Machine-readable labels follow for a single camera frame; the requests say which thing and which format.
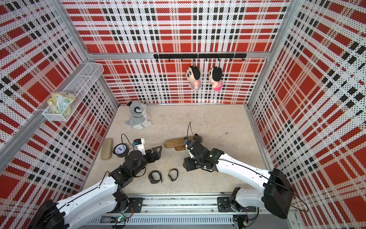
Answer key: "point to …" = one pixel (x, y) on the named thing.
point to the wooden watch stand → (179, 143)
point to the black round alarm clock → (120, 150)
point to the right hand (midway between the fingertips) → (190, 164)
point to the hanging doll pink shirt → (215, 77)
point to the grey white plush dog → (139, 118)
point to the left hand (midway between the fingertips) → (159, 148)
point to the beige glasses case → (106, 149)
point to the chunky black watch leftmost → (155, 177)
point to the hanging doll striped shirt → (193, 74)
